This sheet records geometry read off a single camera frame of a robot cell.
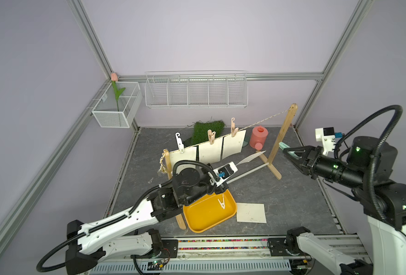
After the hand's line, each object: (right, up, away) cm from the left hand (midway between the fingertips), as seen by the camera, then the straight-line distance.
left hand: (232, 165), depth 59 cm
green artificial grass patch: (-14, +14, +53) cm, 57 cm away
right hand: (+15, +5, -7) cm, 17 cm away
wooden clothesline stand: (+27, -3, +40) cm, 48 cm away
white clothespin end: (-2, -23, +26) cm, 34 cm away
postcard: (+13, -27, +26) cm, 39 cm away
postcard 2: (-8, +4, +5) cm, 10 cm away
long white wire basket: (-16, +40, +44) cm, 61 cm away
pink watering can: (+22, +11, +43) cm, 49 cm away
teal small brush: (+15, +8, +53) cm, 56 cm away
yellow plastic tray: (-8, -26, +27) cm, 38 cm away
